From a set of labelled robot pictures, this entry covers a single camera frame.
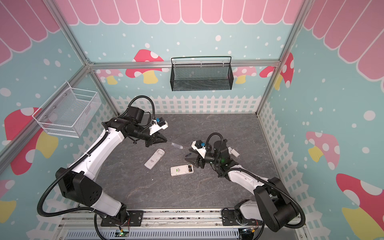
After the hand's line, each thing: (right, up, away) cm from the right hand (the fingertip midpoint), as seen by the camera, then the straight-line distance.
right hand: (188, 154), depth 78 cm
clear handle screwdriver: (-5, +4, +2) cm, 7 cm away
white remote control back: (-22, -6, +16) cm, 28 cm away
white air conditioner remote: (-6, -12, +11) cm, 17 cm away
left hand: (-12, +7, -2) cm, 14 cm away
